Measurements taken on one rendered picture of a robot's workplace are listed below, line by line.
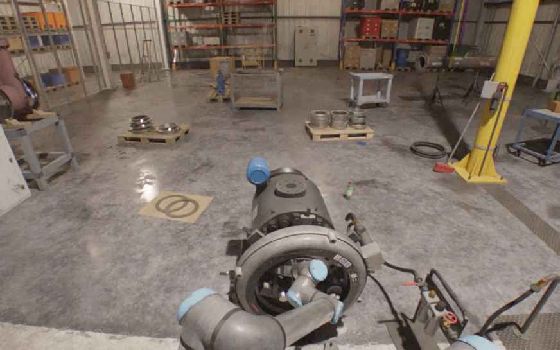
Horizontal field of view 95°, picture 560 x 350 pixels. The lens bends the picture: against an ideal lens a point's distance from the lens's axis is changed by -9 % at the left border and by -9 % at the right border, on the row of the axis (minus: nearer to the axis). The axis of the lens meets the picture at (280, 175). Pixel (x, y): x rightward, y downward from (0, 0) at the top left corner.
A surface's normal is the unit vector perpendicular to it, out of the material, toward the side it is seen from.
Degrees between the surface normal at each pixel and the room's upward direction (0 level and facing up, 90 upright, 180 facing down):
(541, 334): 0
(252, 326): 24
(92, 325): 0
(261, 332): 32
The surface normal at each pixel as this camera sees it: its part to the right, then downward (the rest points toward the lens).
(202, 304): -0.14, -0.78
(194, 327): -0.47, -0.10
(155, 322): 0.00, -0.89
